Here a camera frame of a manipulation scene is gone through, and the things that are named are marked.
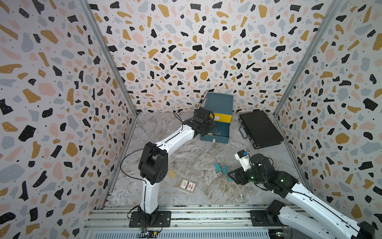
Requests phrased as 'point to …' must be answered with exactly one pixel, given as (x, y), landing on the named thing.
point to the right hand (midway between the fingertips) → (231, 173)
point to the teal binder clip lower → (229, 179)
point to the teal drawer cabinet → (222, 106)
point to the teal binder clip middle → (225, 169)
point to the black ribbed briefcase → (258, 127)
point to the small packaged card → (187, 185)
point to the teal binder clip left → (218, 168)
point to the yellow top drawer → (223, 118)
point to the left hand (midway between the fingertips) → (217, 123)
